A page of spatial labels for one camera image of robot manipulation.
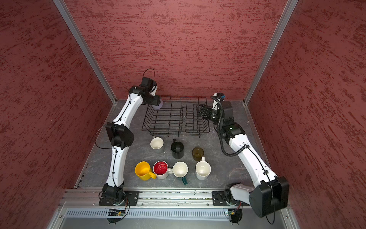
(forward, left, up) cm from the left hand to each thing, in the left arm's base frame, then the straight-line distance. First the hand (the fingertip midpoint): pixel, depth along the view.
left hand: (154, 103), depth 97 cm
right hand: (-17, -30, +12) cm, 37 cm away
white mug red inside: (-40, -8, -15) cm, 44 cm away
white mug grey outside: (-25, -4, -12) cm, 28 cm away
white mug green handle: (-41, -19, -13) cm, 47 cm away
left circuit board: (-61, +14, -19) cm, 66 cm away
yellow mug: (-41, +3, -15) cm, 44 cm away
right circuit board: (-60, -47, -18) cm, 79 cm away
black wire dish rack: (-1, -18, -14) cm, 22 cm away
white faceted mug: (-40, -33, -15) cm, 54 cm away
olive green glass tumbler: (-30, -30, -16) cm, 45 cm away
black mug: (-28, -17, -14) cm, 36 cm away
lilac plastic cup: (+2, -1, -7) cm, 7 cm away
